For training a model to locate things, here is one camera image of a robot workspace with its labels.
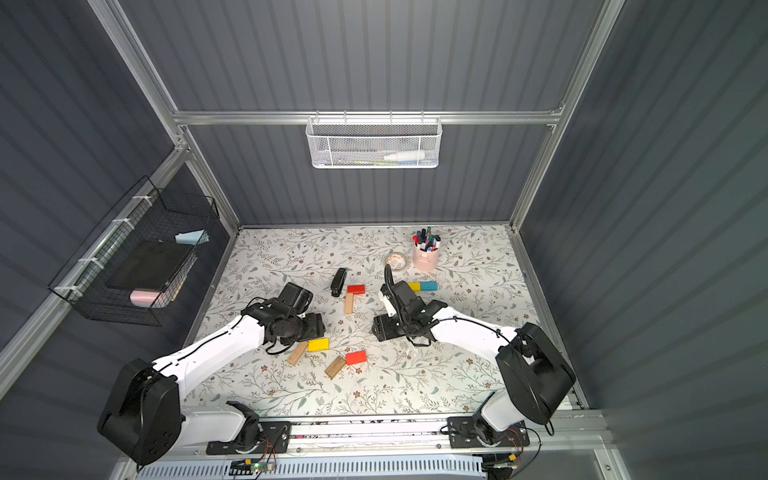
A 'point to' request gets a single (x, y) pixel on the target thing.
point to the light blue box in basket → (194, 237)
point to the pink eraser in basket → (143, 298)
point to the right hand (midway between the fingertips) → (381, 330)
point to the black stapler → (337, 281)
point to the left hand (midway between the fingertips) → (318, 333)
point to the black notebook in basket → (150, 266)
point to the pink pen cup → (426, 249)
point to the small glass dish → (399, 261)
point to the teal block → (429, 286)
